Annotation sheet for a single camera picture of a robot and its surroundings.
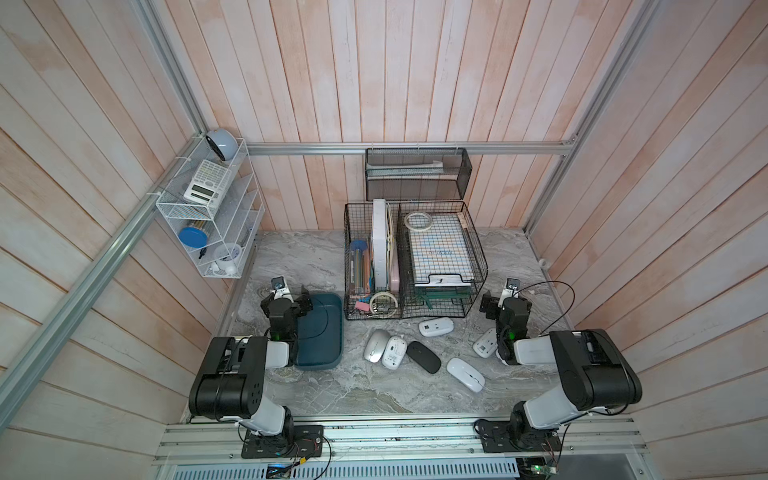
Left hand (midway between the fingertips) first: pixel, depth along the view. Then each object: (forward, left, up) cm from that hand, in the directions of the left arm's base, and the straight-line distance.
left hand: (290, 291), depth 93 cm
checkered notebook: (+7, -47, +13) cm, 49 cm away
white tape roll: (+23, -40, +13) cm, 48 cm away
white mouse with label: (-18, -33, -5) cm, 38 cm away
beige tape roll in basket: (0, -30, -2) cm, 30 cm away
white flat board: (+6, -29, +16) cm, 33 cm away
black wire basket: (+6, -38, +8) cm, 40 cm away
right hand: (+1, -69, 0) cm, 69 cm away
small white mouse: (-15, -61, -5) cm, 63 cm away
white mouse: (-24, -53, -5) cm, 59 cm away
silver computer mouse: (-15, -28, -6) cm, 32 cm away
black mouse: (-18, -42, -7) cm, 46 cm away
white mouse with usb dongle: (-9, -47, -6) cm, 48 cm away
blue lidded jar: (+2, +20, +24) cm, 31 cm away
